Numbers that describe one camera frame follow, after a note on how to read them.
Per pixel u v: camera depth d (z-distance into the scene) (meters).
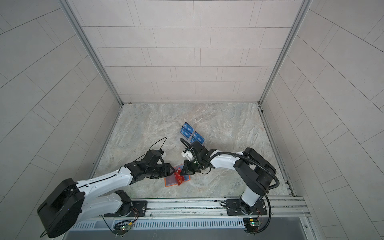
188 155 0.79
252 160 0.46
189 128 0.91
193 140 0.88
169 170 0.74
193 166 0.73
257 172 0.45
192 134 0.89
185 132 0.91
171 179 0.79
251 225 0.68
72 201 0.40
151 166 0.65
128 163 0.62
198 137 0.87
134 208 0.70
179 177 0.78
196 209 0.72
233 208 0.71
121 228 0.65
